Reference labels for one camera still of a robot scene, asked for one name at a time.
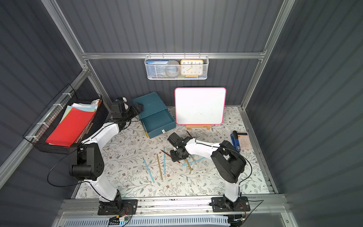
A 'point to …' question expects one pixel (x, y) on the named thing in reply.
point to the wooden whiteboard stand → (208, 126)
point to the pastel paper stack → (87, 106)
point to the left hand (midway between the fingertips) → (136, 107)
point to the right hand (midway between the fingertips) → (177, 156)
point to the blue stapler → (235, 141)
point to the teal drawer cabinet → (154, 113)
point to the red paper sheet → (70, 129)
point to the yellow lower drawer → (147, 135)
